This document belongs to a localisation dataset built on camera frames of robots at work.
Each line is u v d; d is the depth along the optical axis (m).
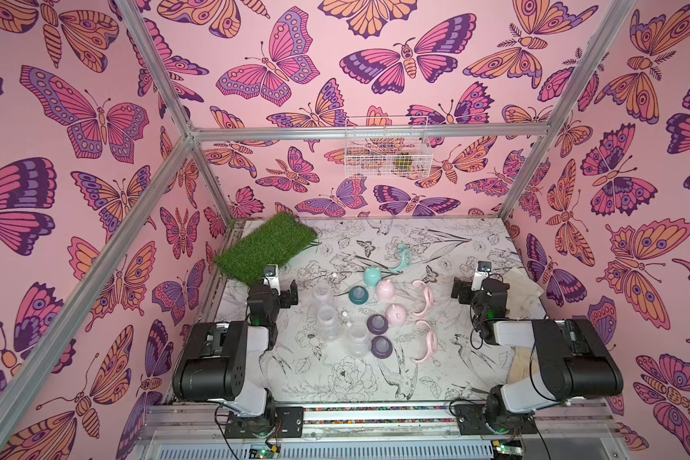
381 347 0.85
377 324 0.90
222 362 0.45
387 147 0.95
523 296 0.97
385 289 0.95
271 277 0.81
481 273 0.81
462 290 0.86
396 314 0.88
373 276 1.00
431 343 0.82
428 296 0.95
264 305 0.71
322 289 1.00
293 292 0.87
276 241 1.09
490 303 0.72
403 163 0.95
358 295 0.97
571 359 0.45
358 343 0.88
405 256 1.04
